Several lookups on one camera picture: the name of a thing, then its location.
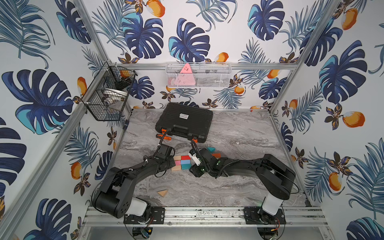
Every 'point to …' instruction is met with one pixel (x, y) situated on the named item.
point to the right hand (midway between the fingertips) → (193, 166)
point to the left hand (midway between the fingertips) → (171, 161)
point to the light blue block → (185, 161)
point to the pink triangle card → (186, 77)
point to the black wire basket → (106, 97)
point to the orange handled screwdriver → (164, 137)
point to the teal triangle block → (211, 149)
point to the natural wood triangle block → (162, 192)
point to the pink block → (178, 162)
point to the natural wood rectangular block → (177, 157)
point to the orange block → (217, 155)
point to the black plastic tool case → (186, 120)
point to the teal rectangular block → (186, 166)
